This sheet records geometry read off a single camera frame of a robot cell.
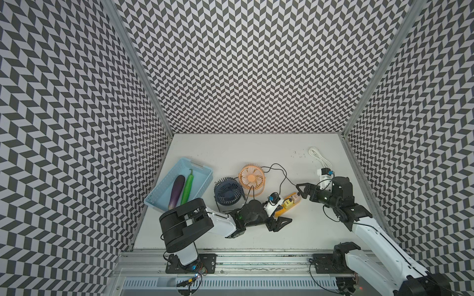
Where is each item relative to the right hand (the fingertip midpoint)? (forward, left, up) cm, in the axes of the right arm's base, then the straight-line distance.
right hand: (302, 190), depth 82 cm
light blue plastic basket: (0, +68, -8) cm, 69 cm away
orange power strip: (-7, +10, -7) cm, 14 cm away
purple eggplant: (+4, +60, -7) cm, 60 cm away
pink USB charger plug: (-2, +2, -4) cm, 5 cm away
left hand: (-10, +9, -4) cm, 14 cm away
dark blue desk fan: (+1, +34, -1) cm, 34 cm away
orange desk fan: (+8, +23, -2) cm, 24 cm away
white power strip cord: (+22, -20, -9) cm, 31 cm away
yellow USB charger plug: (-4, +7, -5) cm, 9 cm away
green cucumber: (+4, +55, -8) cm, 56 cm away
